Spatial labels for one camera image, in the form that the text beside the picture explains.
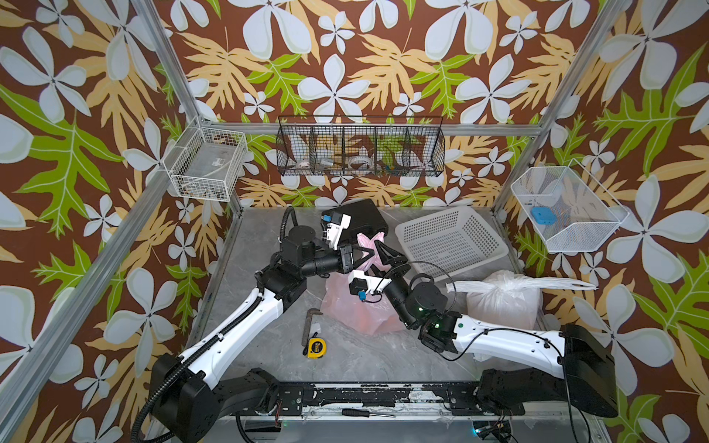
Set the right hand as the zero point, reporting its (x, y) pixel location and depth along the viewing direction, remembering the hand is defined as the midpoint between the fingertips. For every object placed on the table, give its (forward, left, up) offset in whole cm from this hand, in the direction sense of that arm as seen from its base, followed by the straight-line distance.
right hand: (375, 244), depth 67 cm
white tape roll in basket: (+42, +3, -6) cm, 43 cm away
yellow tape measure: (-15, +17, -31) cm, 39 cm away
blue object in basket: (+17, -53, -7) cm, 56 cm away
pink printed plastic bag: (-8, +7, -20) cm, 23 cm away
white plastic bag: (-6, -38, -19) cm, 43 cm away
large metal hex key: (-8, +21, -33) cm, 40 cm away
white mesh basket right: (+18, -60, -5) cm, 63 cm away
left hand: (-2, 0, -1) cm, 2 cm away
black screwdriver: (-31, +7, -33) cm, 46 cm away
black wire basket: (+46, +3, -1) cm, 46 cm away
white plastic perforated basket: (+24, -29, -33) cm, 50 cm away
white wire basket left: (+32, +53, +2) cm, 61 cm away
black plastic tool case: (+34, +1, -28) cm, 44 cm away
